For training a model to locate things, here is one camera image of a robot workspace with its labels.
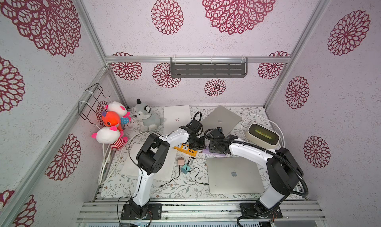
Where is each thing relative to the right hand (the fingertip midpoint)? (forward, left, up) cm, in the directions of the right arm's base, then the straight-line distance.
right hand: (212, 146), depth 91 cm
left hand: (0, +4, -4) cm, 5 cm away
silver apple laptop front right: (-16, -12, -6) cm, 20 cm away
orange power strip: (0, +17, -4) cm, 17 cm away
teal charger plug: (-13, +17, -4) cm, 22 cm away
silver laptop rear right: (+32, -10, -10) cm, 35 cm away
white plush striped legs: (-3, +55, +15) cm, 57 cm away
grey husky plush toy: (+16, +41, +4) cm, 44 cm away
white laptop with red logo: (+28, +26, -5) cm, 38 cm away
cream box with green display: (+9, -34, -3) cm, 35 cm away
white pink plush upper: (+19, +61, +14) cm, 65 cm away
